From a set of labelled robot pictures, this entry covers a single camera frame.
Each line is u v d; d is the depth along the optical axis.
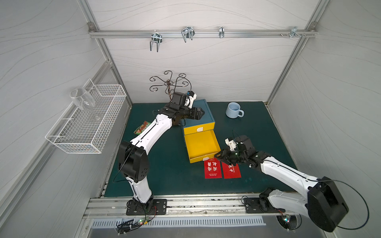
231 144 0.78
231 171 0.86
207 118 0.85
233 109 1.11
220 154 0.79
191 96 0.75
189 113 0.73
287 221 0.72
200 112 0.75
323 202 0.41
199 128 0.81
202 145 0.88
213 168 0.86
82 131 0.66
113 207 0.75
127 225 0.66
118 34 0.77
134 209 0.72
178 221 0.70
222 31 0.75
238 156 0.69
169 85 0.89
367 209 0.39
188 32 0.76
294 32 0.77
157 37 0.78
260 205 0.68
